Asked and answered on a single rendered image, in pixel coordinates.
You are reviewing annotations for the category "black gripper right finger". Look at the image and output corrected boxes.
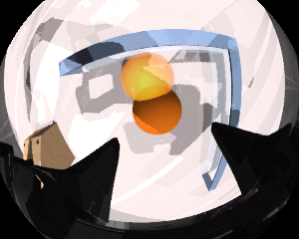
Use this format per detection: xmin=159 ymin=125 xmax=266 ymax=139
xmin=212 ymin=120 xmax=292 ymax=198

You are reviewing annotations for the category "brown ball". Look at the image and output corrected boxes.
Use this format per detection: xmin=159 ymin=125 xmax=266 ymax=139
xmin=133 ymin=91 xmax=181 ymax=134

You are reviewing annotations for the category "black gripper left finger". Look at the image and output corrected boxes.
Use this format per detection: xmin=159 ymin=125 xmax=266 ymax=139
xmin=31 ymin=138 xmax=121 ymax=223

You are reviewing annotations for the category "translucent orange ball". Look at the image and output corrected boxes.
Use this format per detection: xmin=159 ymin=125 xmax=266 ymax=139
xmin=121 ymin=52 xmax=174 ymax=101

